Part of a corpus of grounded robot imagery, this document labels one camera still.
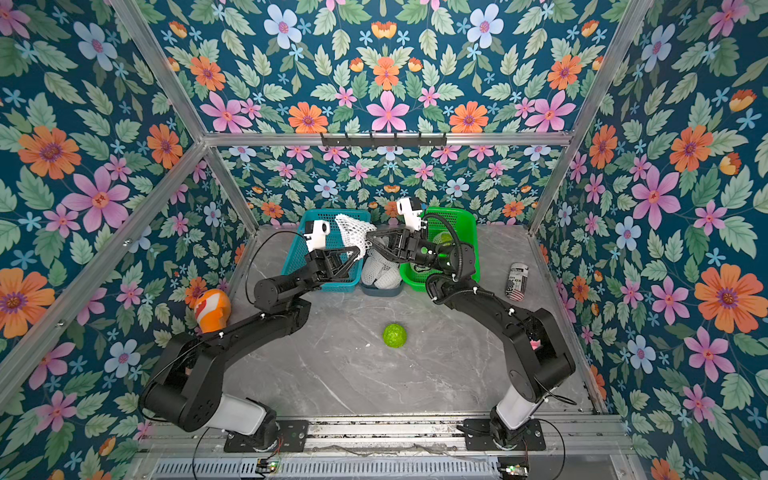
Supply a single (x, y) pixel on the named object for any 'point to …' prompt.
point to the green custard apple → (394, 335)
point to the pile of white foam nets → (379, 271)
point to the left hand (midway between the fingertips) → (355, 261)
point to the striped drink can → (517, 281)
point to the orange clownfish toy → (212, 310)
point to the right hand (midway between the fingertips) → (378, 237)
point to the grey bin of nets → (372, 290)
